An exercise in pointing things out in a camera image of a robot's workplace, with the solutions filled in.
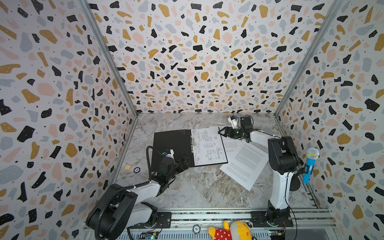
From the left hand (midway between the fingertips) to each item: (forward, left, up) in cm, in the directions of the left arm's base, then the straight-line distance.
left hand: (185, 159), depth 87 cm
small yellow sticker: (-1, +36, -7) cm, 36 cm away
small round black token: (-3, +30, -7) cm, 31 cm away
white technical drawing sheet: (+14, -14, -8) cm, 21 cm away
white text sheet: (0, -37, -8) cm, 38 cm away
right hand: (+20, -22, +2) cm, 30 cm away
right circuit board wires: (-37, -46, -8) cm, 59 cm away
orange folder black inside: (+17, +6, -8) cm, 19 cm away
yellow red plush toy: (-35, -25, +1) cm, 43 cm away
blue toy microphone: (-8, -60, +19) cm, 63 cm away
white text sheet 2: (+14, -30, -8) cm, 34 cm away
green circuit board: (-36, +17, -8) cm, 40 cm away
